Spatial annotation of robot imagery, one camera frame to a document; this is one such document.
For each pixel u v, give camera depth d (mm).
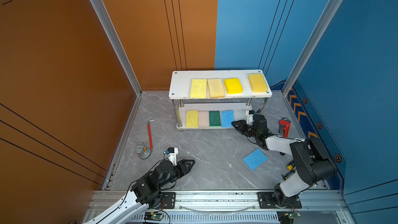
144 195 561
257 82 762
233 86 742
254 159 851
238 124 904
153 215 709
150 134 968
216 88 724
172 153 730
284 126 989
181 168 681
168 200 736
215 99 713
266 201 725
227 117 947
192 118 948
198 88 725
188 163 776
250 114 864
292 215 695
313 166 464
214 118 942
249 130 791
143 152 863
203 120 937
